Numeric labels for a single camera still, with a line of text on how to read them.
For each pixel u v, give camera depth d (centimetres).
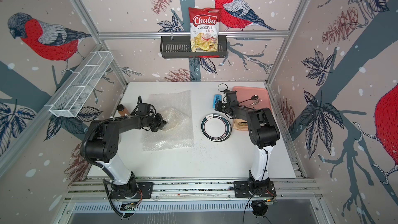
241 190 73
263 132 53
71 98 73
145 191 73
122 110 95
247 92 120
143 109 80
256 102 107
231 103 81
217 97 107
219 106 91
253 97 110
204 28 84
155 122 87
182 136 90
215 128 92
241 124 96
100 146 48
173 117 98
